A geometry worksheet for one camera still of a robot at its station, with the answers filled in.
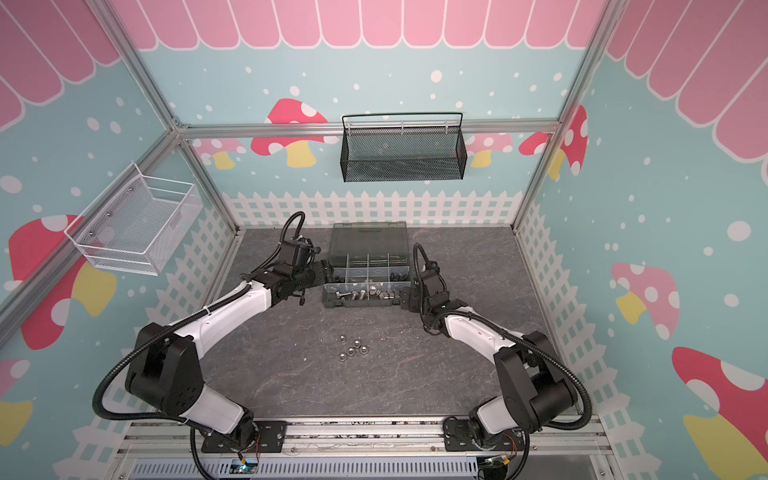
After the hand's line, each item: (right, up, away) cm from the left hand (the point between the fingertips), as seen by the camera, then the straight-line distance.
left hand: (323, 275), depth 90 cm
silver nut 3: (+13, -22, -2) cm, 25 cm away
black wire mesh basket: (+23, +42, +10) cm, 49 cm away
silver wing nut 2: (+18, -7, +10) cm, 22 cm away
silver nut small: (+5, -19, +1) cm, 20 cm away
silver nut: (+10, -20, 0) cm, 23 cm away
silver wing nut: (+11, -6, +10) cm, 16 cm away
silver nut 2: (+6, -24, -2) cm, 25 cm away
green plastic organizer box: (+13, +4, +14) cm, 19 cm away
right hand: (+28, -6, +2) cm, 29 cm away
